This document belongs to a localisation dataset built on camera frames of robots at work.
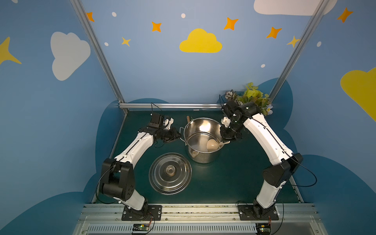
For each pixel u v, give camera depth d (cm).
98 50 84
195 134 105
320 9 70
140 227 72
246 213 74
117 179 44
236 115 54
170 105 173
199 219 73
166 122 84
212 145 95
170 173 87
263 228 72
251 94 98
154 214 76
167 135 75
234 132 63
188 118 115
